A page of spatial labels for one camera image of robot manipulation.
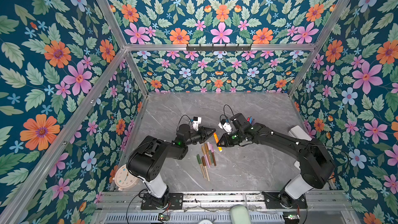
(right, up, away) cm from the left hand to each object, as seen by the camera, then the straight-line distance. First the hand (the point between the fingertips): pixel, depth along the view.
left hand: (217, 129), depth 81 cm
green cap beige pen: (-10, -19, +5) cm, 22 cm away
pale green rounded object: (+10, -36, -13) cm, 40 cm away
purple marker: (+26, +2, +23) cm, 35 cm away
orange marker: (0, -6, +1) cm, 6 cm away
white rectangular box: (+50, -4, +13) cm, 52 cm away
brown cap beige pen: (-7, -20, +5) cm, 22 cm away
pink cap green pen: (-4, -15, +8) cm, 18 cm away
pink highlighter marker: (+22, +3, +23) cm, 32 cm away
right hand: (0, -8, 0) cm, 8 cm away
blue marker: (+24, +2, +23) cm, 33 cm away
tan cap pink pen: (-8, -14, +9) cm, 19 cm away
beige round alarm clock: (-49, -25, -3) cm, 55 cm away
